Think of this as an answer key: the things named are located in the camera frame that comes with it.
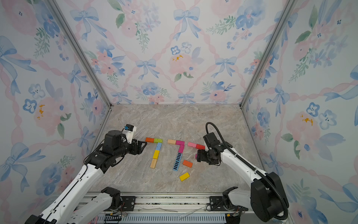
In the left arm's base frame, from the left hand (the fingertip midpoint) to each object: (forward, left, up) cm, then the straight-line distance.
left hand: (142, 141), depth 77 cm
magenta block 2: (0, -32, -19) cm, 37 cm away
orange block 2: (-5, -26, -18) cm, 32 cm away
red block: (+7, -35, -19) cm, 41 cm away
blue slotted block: (-2, -20, -17) cm, 27 cm away
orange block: (+12, +1, -18) cm, 21 cm away
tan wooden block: (+11, -15, -18) cm, 26 cm away
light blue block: (+7, -7, -17) cm, 20 cm away
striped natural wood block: (-6, -4, -18) cm, 19 cm away
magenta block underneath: (+6, -22, -19) cm, 29 cm away
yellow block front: (-13, -24, -19) cm, 33 cm away
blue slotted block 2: (-8, -19, -17) cm, 26 cm away
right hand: (-4, -35, -13) cm, 38 cm away
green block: (+11, -5, -17) cm, 21 cm away
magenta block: (+10, -21, -20) cm, 30 cm away
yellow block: (+1, -5, -18) cm, 19 cm away
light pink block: (+7, -29, -17) cm, 34 cm away
